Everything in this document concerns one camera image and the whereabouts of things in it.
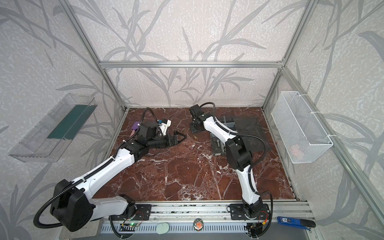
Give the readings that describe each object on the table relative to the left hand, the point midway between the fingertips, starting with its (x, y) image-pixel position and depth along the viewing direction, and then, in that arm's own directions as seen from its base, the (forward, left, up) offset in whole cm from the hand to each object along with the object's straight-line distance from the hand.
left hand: (183, 135), depth 76 cm
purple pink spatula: (+22, +40, -23) cm, 51 cm away
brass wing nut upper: (+12, -5, -23) cm, 27 cm away
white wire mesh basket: (-10, -52, +13) cm, 54 cm away
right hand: (+18, -6, -13) cm, 23 cm away
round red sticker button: (-37, -8, -22) cm, 43 cm away
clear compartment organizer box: (+22, -44, -23) cm, 55 cm away
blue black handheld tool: (-35, -57, -23) cm, 71 cm away
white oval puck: (-38, +8, -20) cm, 44 cm away
